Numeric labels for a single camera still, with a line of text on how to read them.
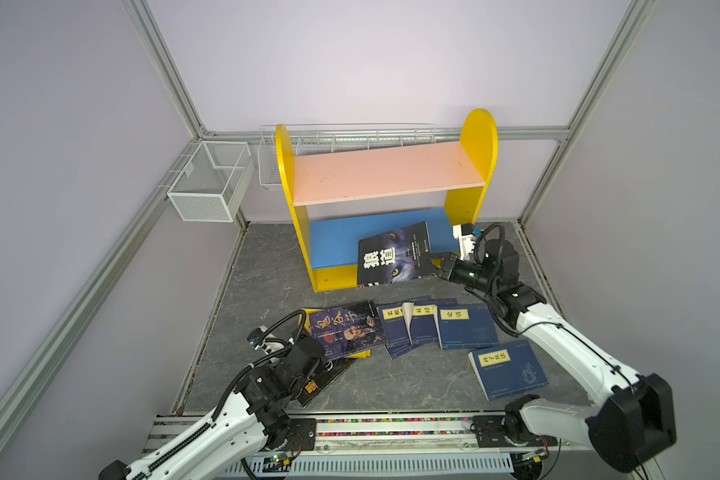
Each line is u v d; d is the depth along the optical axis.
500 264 0.57
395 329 0.89
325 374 0.83
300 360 0.58
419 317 0.91
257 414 0.52
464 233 0.69
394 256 0.79
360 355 0.83
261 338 0.64
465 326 0.90
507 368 0.83
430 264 0.73
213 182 0.98
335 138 0.94
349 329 0.87
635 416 0.40
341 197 0.71
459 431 0.76
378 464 1.14
